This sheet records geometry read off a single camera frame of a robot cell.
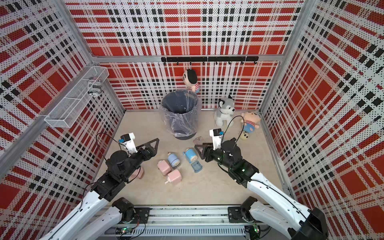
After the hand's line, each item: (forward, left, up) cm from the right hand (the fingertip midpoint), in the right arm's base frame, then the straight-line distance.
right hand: (200, 146), depth 71 cm
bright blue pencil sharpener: (+5, +6, -19) cm, 20 cm away
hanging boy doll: (+42, +6, +9) cm, 44 cm away
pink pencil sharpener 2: (-8, +15, -18) cm, 25 cm away
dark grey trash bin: (+35, +15, -10) cm, 39 cm away
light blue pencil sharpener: (+1, +16, -17) cm, 23 cm away
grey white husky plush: (+34, -17, -15) cm, 41 cm away
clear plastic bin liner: (+34, +14, -11) cm, 39 cm away
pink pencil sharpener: (-3, +21, -18) cm, 28 cm away
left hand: (+2, +21, +1) cm, 22 cm away
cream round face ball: (+21, -30, -22) cm, 43 cm away
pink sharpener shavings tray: (+3, +1, 0) cm, 3 cm away
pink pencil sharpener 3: (-14, +26, +1) cm, 30 cm away
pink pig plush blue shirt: (+31, -35, -19) cm, 50 cm away
